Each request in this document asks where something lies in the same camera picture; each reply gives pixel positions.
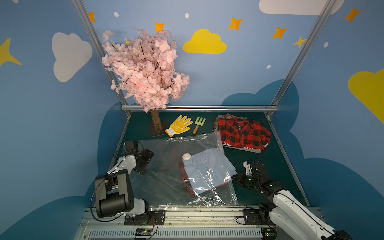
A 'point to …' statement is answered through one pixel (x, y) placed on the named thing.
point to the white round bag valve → (186, 156)
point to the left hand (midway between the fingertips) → (151, 158)
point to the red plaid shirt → (229, 117)
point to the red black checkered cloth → (244, 134)
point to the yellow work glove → (181, 125)
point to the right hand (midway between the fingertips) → (233, 175)
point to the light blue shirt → (208, 169)
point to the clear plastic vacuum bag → (162, 184)
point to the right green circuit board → (269, 234)
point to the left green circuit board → (143, 232)
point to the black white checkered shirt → (253, 150)
